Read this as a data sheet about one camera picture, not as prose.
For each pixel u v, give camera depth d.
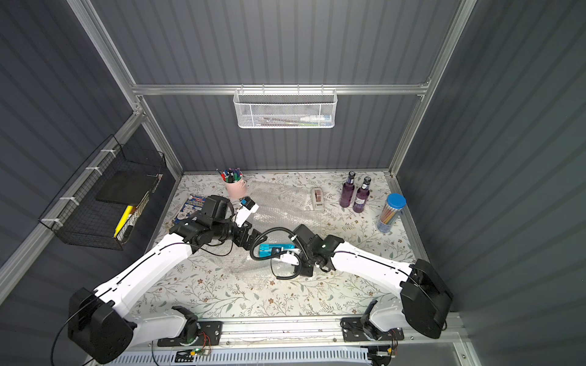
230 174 1.02
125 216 0.72
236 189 1.07
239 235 0.68
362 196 0.96
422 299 0.41
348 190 0.98
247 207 0.69
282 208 1.04
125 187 0.77
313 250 0.61
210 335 0.73
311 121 0.89
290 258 0.69
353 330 0.73
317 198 1.05
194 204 1.05
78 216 0.66
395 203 0.83
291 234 0.62
